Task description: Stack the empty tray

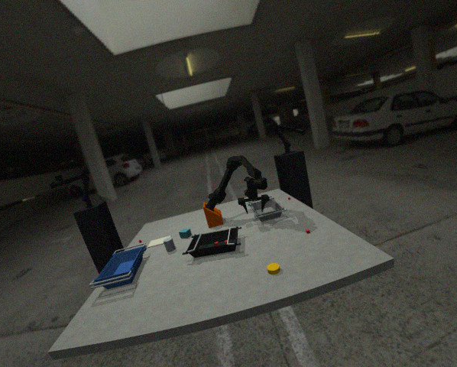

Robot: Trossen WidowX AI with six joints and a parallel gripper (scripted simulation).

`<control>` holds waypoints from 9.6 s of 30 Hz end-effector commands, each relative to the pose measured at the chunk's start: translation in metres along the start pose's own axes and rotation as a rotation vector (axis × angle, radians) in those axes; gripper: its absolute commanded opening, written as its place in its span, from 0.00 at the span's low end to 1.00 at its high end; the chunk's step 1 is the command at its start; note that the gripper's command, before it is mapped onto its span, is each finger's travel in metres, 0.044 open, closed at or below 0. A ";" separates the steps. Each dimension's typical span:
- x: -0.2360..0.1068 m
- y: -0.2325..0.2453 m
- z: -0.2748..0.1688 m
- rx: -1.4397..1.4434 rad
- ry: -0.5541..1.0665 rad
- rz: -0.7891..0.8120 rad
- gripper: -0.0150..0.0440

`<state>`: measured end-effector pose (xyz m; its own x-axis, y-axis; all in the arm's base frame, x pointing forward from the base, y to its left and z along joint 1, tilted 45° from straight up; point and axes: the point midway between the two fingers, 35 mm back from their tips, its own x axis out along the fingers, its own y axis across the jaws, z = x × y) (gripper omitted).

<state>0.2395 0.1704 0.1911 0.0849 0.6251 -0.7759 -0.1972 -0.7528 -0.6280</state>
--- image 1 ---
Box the blue plastic tray with white wire bars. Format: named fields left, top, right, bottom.
left=89, top=242, right=146, bottom=286

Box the cream flat rectangular sheet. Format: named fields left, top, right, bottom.
left=148, top=236, right=171, bottom=248

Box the yellow round disc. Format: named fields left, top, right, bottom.
left=267, top=263, right=280, bottom=274

